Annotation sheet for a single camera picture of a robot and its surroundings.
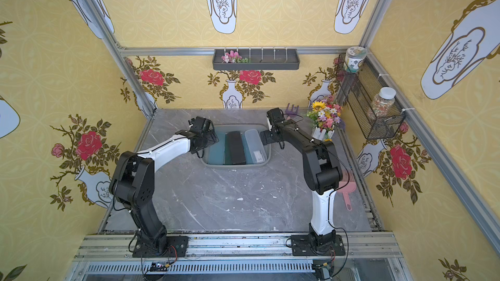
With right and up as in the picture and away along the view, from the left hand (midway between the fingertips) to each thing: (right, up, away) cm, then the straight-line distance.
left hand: (201, 139), depth 97 cm
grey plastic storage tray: (+13, +6, +19) cm, 24 cm away
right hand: (+40, +3, +4) cm, 40 cm away
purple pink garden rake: (+51, +15, +24) cm, 58 cm away
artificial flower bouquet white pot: (+61, +12, -3) cm, 62 cm away
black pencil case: (+18, -5, +2) cm, 18 cm away
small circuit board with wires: (-9, -46, -24) cm, 53 cm away
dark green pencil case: (+13, -5, +1) cm, 14 cm away
